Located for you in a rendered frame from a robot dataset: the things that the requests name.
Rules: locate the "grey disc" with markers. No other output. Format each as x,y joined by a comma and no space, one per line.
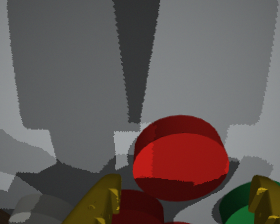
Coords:
40,209

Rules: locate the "green disc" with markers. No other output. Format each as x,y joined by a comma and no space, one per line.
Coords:
233,207

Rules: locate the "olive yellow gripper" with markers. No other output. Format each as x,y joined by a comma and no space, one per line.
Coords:
103,200

